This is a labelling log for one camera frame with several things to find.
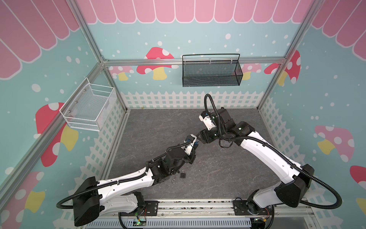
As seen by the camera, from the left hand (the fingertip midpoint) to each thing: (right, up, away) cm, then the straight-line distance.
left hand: (195, 146), depth 74 cm
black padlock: (-7, -19, +11) cm, 23 cm away
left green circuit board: (-29, -39, -1) cm, 48 cm away
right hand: (+3, +6, 0) cm, 7 cm away
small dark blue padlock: (0, +3, -10) cm, 11 cm away
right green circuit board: (+33, -37, -3) cm, 49 cm away
